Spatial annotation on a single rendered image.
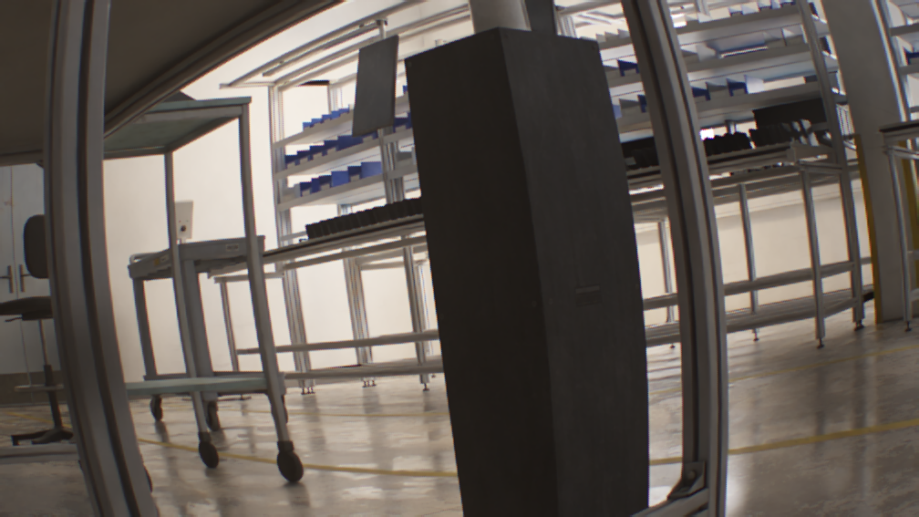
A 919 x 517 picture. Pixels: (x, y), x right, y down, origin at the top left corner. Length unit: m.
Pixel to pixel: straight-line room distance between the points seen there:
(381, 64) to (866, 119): 3.15
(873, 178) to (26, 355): 6.30
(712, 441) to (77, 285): 0.73
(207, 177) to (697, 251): 8.14
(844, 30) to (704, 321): 4.30
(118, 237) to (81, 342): 7.95
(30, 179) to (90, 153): 7.69
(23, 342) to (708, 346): 7.34
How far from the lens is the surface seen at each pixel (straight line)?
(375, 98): 6.63
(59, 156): 0.73
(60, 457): 2.64
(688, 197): 1.19
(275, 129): 8.35
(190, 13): 1.89
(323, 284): 9.75
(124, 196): 8.75
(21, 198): 8.37
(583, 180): 1.88
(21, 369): 8.21
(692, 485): 1.21
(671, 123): 1.20
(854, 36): 5.37
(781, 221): 8.36
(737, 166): 4.84
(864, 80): 5.33
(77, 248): 0.73
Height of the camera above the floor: 0.42
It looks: 3 degrees up
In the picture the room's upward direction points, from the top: 7 degrees counter-clockwise
